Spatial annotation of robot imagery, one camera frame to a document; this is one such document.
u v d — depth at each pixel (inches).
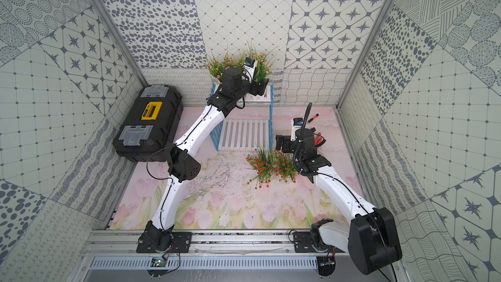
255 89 30.1
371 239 15.8
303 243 28.8
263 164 30.7
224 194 33.9
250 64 28.2
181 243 29.0
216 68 31.0
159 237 25.0
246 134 41.1
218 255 28.3
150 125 34.9
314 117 46.1
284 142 29.4
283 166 31.4
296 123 28.7
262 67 30.2
